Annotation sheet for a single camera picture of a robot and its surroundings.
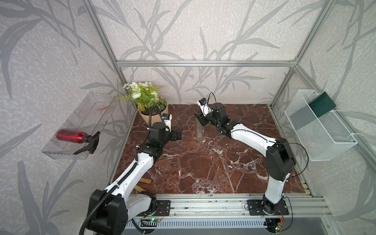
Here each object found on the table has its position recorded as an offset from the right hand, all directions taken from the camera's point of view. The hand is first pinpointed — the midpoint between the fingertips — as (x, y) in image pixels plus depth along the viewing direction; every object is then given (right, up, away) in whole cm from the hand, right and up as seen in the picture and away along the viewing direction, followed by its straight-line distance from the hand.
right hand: (197, 111), depth 86 cm
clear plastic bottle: (+2, -13, +20) cm, 24 cm away
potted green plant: (-32, +4, +15) cm, 35 cm away
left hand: (-12, -9, -4) cm, 16 cm away
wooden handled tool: (-29, -39, -5) cm, 49 cm away
